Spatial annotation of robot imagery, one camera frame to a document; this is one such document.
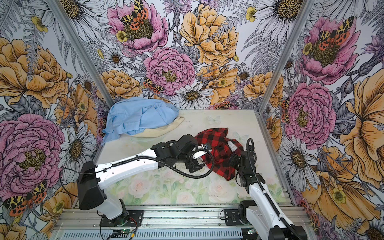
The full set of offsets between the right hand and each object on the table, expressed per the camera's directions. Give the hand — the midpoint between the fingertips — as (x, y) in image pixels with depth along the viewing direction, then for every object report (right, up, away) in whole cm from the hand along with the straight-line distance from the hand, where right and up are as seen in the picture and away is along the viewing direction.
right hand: (232, 161), depth 86 cm
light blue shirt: (-72, +27, +25) cm, 81 cm away
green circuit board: (-55, -29, -15) cm, 64 cm away
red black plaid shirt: (-5, +7, +5) cm, 10 cm away
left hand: (-21, +4, -10) cm, 23 cm away
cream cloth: (-47, +16, +21) cm, 54 cm away
